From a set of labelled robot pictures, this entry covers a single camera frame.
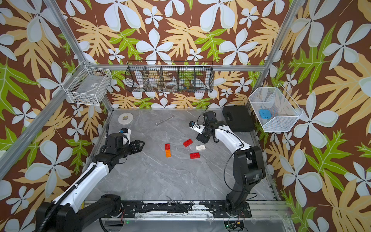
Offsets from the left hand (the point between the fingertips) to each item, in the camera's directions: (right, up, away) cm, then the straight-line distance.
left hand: (141, 142), depth 84 cm
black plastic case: (+67, +15, +26) cm, 74 cm away
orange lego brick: (+15, -9, +10) cm, 20 cm away
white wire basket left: (-33, +34, +2) cm, 48 cm away
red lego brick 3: (+32, -10, +9) cm, 35 cm away
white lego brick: (+37, -5, +12) cm, 39 cm away
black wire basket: (+15, +43, +14) cm, 48 cm away
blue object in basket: (+73, +17, -1) cm, 75 cm away
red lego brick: (+14, -5, +14) cm, 21 cm away
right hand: (+37, +5, +9) cm, 38 cm away
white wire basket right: (+80, +19, 0) cm, 82 cm away
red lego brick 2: (+28, -3, +17) cm, 33 cm away
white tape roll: (-22, +15, +31) cm, 41 cm away
